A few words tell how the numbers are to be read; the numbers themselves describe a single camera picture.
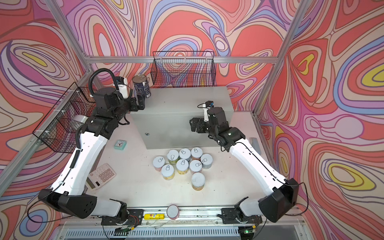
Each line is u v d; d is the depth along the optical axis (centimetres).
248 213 62
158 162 88
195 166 85
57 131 69
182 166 85
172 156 88
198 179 79
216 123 53
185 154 91
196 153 91
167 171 84
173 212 70
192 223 73
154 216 72
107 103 47
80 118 73
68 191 39
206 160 88
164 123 99
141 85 73
